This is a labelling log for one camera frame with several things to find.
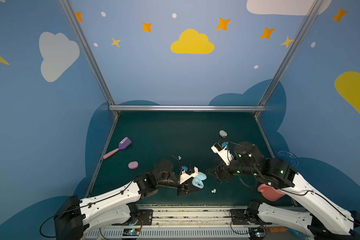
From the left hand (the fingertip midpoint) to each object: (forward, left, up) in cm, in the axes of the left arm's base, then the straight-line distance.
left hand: (201, 186), depth 64 cm
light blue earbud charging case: (+1, +2, +1) cm, 2 cm away
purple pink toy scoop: (+34, +49, -21) cm, 63 cm away
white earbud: (+4, -10, -20) cm, 23 cm away
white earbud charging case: (+44, -22, -20) cm, 53 cm away
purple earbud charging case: (+18, +39, -20) cm, 47 cm away
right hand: (+7, -5, +7) cm, 11 cm away
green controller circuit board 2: (-15, -28, -22) cm, 39 cm away
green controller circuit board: (-15, +32, -21) cm, 42 cm away
